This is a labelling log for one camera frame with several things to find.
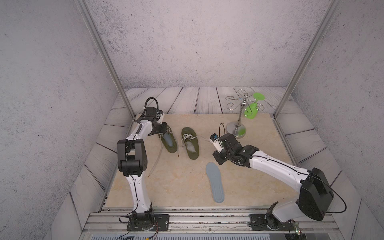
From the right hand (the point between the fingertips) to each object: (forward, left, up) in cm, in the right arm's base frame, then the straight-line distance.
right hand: (216, 153), depth 83 cm
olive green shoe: (+9, +25, -9) cm, 28 cm away
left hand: (+21, +30, -4) cm, 37 cm away
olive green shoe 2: (+14, +15, -8) cm, 22 cm away
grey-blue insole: (+16, +30, -10) cm, 36 cm away
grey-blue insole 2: (-5, 0, -15) cm, 16 cm away
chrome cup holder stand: (+26, -19, +13) cm, 34 cm away
